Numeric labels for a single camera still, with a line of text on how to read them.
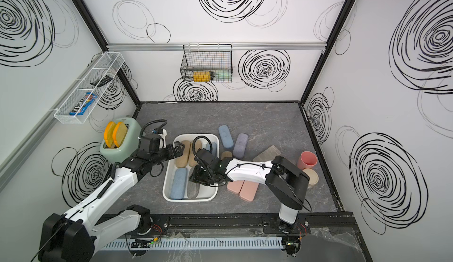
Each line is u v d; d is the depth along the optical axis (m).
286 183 0.45
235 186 0.81
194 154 0.63
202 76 0.87
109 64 0.91
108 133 0.78
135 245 0.72
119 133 0.79
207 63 0.99
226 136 0.99
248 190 0.81
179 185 0.82
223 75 0.87
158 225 0.73
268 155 0.91
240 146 0.94
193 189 0.75
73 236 0.38
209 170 0.64
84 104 0.67
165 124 0.70
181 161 0.89
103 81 0.79
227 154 0.94
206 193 0.79
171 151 0.73
